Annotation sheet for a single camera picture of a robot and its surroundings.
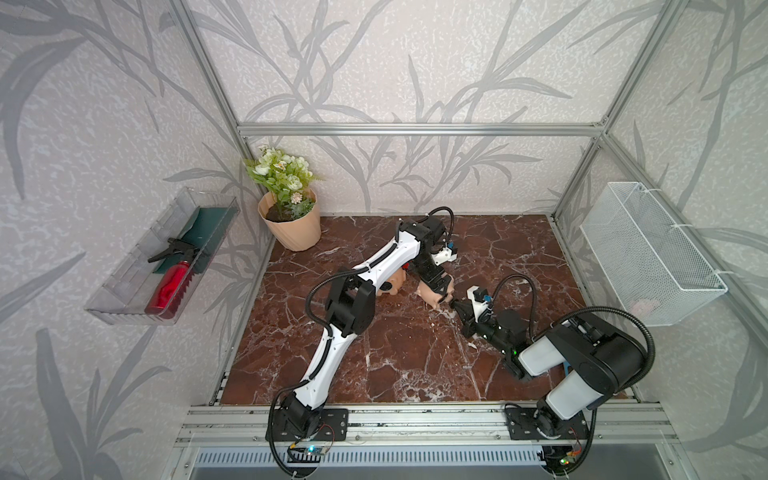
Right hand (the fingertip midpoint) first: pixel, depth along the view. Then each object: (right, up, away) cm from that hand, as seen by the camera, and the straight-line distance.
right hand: (455, 301), depth 88 cm
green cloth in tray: (-65, +19, -16) cm, 69 cm away
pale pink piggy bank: (-6, +1, +1) cm, 7 cm away
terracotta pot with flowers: (-55, +29, +14) cm, 63 cm away
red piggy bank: (-15, +11, +3) cm, 18 cm away
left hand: (-5, +5, +5) cm, 9 cm away
